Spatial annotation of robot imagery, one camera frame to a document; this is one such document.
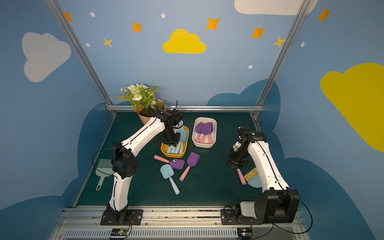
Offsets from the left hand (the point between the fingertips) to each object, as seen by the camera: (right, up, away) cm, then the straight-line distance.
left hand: (174, 143), depth 87 cm
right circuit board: (+37, -44, -14) cm, 59 cm away
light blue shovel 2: (-1, -7, +11) cm, 13 cm away
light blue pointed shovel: (-1, -2, -3) cm, 4 cm away
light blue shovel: (-5, -18, +2) cm, 19 cm away
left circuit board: (-25, -42, -15) cm, 51 cm away
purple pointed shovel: (+21, +8, +24) cm, 32 cm away
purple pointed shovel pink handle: (+15, +8, +24) cm, 30 cm away
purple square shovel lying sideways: (0, -14, +6) cm, 15 cm away
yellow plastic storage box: (-9, -5, +12) cm, 15 cm away
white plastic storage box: (+20, -2, +12) cm, 23 cm away
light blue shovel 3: (+3, -6, +9) cm, 12 cm away
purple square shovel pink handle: (+10, -13, +8) cm, 18 cm away
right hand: (+31, -10, -10) cm, 34 cm away
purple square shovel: (+23, +3, +21) cm, 32 cm away
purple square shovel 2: (+40, -22, -1) cm, 46 cm away
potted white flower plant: (-20, +27, +3) cm, 33 cm away
